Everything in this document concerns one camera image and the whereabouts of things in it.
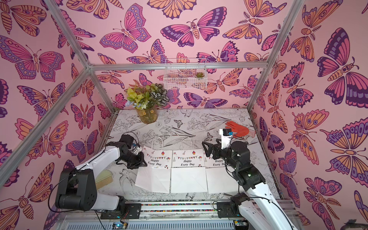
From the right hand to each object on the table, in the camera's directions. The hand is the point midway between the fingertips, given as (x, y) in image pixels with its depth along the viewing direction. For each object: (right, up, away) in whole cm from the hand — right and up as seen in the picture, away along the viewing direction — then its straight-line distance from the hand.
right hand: (211, 140), depth 72 cm
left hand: (-36, -16, +14) cm, 42 cm away
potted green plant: (-41, +25, +28) cm, 55 cm away
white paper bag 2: (-31, -22, +14) cm, 41 cm away
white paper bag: (-11, -21, +13) cm, 27 cm away
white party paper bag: (+8, -25, +14) cm, 30 cm away
